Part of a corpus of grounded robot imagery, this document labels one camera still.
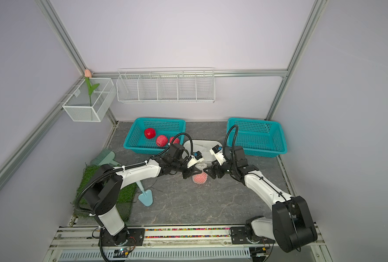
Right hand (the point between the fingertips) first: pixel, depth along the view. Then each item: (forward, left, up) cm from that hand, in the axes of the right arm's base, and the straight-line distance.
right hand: (209, 165), depth 85 cm
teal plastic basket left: (+23, +46, -9) cm, 52 cm away
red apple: (+27, +38, -6) cm, 47 cm away
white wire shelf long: (+45, +25, +19) cm, 55 cm away
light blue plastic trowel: (-12, +34, -12) cm, 38 cm away
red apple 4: (-5, +5, -5) cm, 8 cm away
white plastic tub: (+17, +3, -7) cm, 19 cm away
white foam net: (-5, +5, -4) cm, 8 cm away
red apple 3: (+2, +15, +18) cm, 24 cm away
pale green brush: (+13, +65, -12) cm, 67 cm away
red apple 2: (+21, +29, -6) cm, 36 cm away
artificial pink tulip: (+37, +66, +22) cm, 79 cm away
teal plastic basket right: (+28, -36, -12) cm, 47 cm away
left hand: (-2, +5, -2) cm, 6 cm away
